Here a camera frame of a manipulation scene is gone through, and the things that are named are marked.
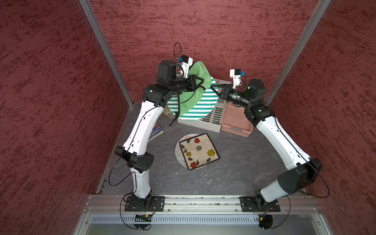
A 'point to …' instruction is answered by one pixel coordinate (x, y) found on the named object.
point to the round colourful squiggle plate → (179, 154)
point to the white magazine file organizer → (213, 121)
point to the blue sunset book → (156, 131)
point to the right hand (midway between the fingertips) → (209, 89)
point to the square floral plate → (199, 151)
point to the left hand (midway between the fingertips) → (202, 84)
